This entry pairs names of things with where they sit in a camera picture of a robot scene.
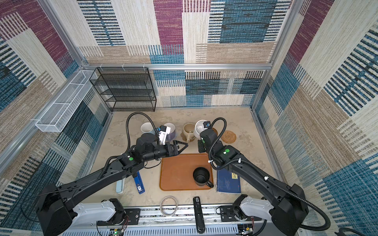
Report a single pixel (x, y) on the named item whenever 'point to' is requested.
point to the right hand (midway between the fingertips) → (204, 140)
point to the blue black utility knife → (139, 183)
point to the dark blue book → (228, 182)
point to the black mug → (201, 176)
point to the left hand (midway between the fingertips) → (184, 144)
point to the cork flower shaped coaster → (191, 140)
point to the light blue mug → (147, 128)
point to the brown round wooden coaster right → (215, 131)
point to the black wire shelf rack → (125, 89)
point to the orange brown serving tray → (176, 172)
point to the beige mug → (188, 131)
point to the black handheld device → (201, 227)
